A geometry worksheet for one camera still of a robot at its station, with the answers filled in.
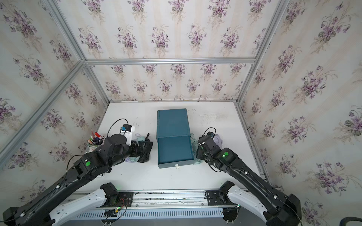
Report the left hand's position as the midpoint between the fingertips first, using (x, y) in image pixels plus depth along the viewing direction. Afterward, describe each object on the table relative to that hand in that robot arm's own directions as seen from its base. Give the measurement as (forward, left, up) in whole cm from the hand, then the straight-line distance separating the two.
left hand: (146, 143), depth 69 cm
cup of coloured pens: (+9, +34, -12) cm, 37 cm away
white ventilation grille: (-26, +24, -24) cm, 43 cm away
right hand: (+1, -29, -11) cm, 31 cm away
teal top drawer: (0, -14, -11) cm, 17 cm away
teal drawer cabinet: (+11, -13, -4) cm, 17 cm away
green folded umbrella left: (+11, +7, -13) cm, 19 cm away
